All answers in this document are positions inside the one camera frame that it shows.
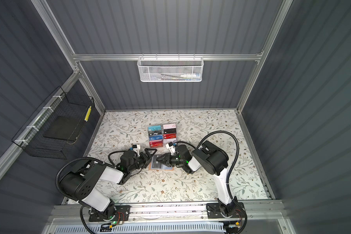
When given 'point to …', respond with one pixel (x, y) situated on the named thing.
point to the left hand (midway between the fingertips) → (156, 154)
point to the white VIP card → (168, 140)
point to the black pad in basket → (64, 127)
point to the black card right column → (169, 130)
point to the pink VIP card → (169, 126)
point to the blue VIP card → (156, 137)
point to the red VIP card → (168, 136)
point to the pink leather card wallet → (164, 167)
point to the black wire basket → (30, 140)
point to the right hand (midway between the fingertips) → (158, 163)
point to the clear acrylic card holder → (156, 127)
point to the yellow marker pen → (87, 114)
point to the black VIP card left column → (155, 132)
